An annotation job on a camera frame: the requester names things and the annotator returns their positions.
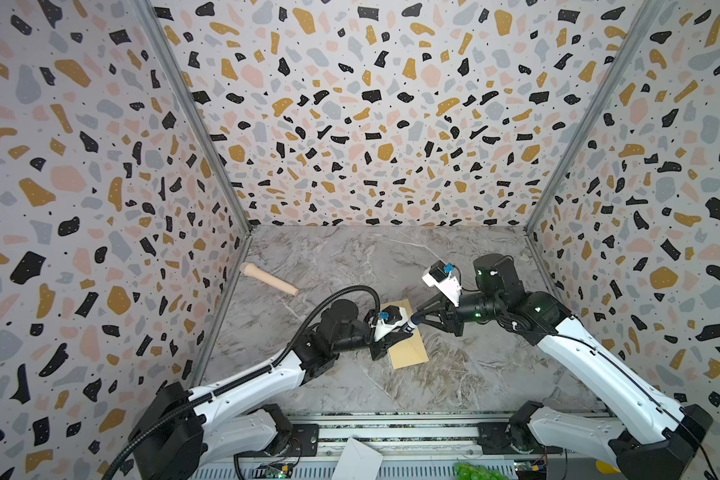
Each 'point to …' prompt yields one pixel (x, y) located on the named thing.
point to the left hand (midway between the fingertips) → (409, 325)
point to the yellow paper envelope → (411, 351)
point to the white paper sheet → (358, 462)
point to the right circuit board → (526, 470)
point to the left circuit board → (268, 470)
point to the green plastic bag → (469, 471)
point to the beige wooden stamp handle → (252, 271)
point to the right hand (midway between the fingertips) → (415, 312)
